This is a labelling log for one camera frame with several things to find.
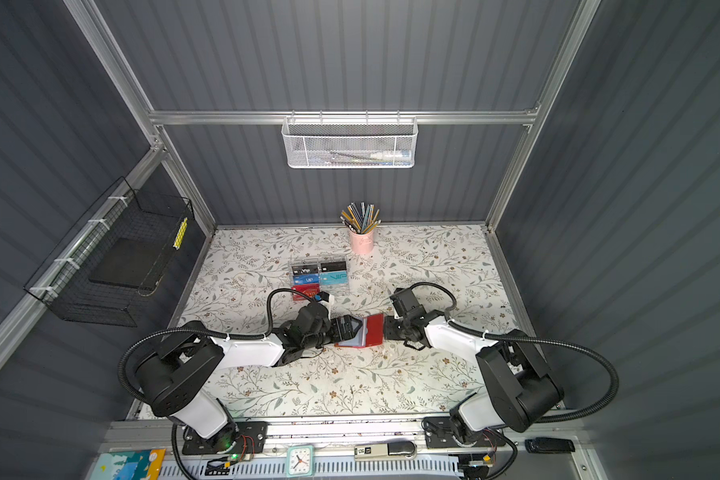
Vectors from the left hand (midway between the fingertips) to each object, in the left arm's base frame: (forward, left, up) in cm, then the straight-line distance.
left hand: (355, 325), depth 88 cm
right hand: (0, -11, -3) cm, 12 cm away
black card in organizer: (+21, +6, +3) cm, 22 cm away
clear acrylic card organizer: (+27, +15, -3) cm, 31 cm away
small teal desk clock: (-32, +14, -3) cm, 35 cm away
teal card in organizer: (+18, +6, 0) cm, 19 cm away
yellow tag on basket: (+20, +48, +21) cm, 56 cm away
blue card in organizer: (+18, +17, 0) cm, 25 cm away
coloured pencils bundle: (+39, -4, +7) cm, 40 cm away
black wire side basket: (+12, +60, +23) cm, 65 cm away
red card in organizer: (+14, +15, -1) cm, 21 cm away
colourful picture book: (-30, +53, -4) cm, 62 cm away
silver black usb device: (-32, -7, +1) cm, 33 cm away
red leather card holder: (-1, -5, -3) cm, 6 cm away
